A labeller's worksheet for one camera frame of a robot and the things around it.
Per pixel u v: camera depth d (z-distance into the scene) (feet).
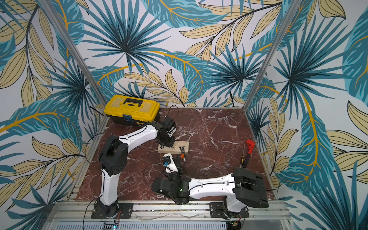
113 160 1.69
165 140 2.62
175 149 3.02
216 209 2.41
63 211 2.43
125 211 2.41
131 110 3.11
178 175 2.10
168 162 1.99
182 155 2.87
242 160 3.02
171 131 2.64
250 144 3.20
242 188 1.38
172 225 2.31
